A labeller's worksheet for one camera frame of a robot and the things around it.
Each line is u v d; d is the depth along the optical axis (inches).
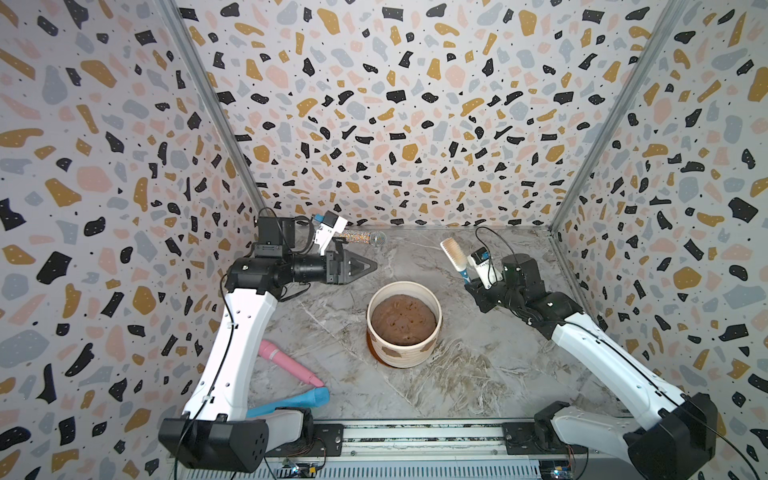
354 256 22.3
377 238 34.9
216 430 14.3
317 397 30.2
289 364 33.7
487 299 27.5
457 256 30.0
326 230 23.4
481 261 26.6
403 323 32.8
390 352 29.5
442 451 28.8
